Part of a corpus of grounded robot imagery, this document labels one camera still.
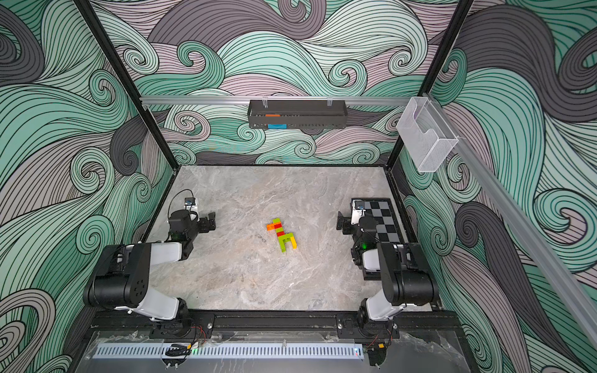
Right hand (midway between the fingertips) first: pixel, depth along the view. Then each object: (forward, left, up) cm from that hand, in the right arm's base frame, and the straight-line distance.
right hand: (354, 213), depth 93 cm
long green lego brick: (-9, +30, -5) cm, 31 cm away
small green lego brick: (0, +33, -5) cm, 33 cm away
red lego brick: (-3, +32, -5) cm, 32 cm away
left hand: (+1, +64, 0) cm, 64 cm away
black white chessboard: (-6, -13, -4) cm, 15 cm away
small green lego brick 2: (-4, +31, -5) cm, 32 cm away
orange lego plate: (-3, +35, -4) cm, 35 cm away
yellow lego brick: (-11, +25, -5) cm, 28 cm away
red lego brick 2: (-7, +31, -5) cm, 32 cm away
